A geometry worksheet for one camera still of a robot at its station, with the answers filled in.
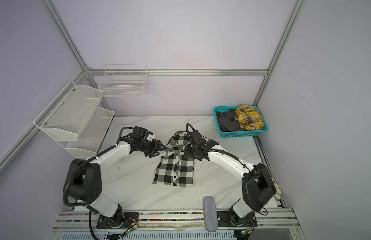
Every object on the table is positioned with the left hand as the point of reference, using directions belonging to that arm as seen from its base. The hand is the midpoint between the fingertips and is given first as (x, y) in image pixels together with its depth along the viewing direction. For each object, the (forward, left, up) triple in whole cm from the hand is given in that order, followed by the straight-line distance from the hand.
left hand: (163, 151), depth 87 cm
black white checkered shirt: (-8, -7, -7) cm, 13 cm away
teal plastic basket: (+18, -51, -5) cm, 54 cm away
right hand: (-1, -14, +1) cm, 14 cm away
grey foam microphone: (-31, -27, -8) cm, 42 cm away
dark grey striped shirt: (+26, -43, -2) cm, 50 cm away
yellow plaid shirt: (+27, -58, +1) cm, 64 cm away
